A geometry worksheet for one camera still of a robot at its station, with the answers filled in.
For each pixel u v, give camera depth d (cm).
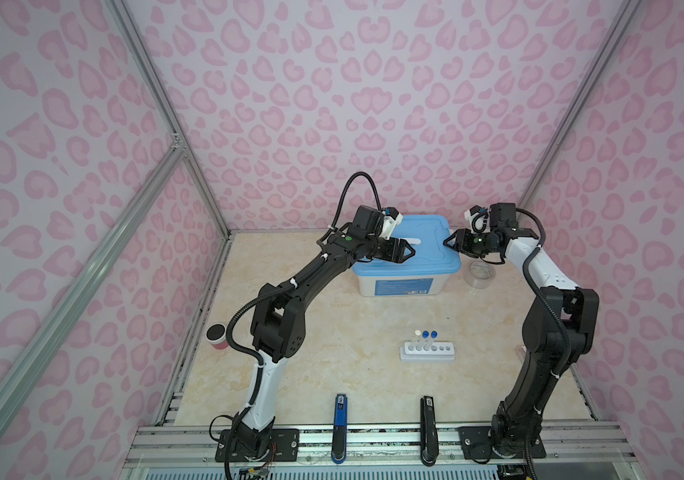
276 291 55
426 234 95
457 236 87
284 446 73
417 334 75
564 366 53
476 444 73
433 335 75
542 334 52
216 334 87
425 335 75
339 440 72
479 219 83
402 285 95
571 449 73
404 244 80
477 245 82
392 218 80
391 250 78
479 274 106
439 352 84
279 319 56
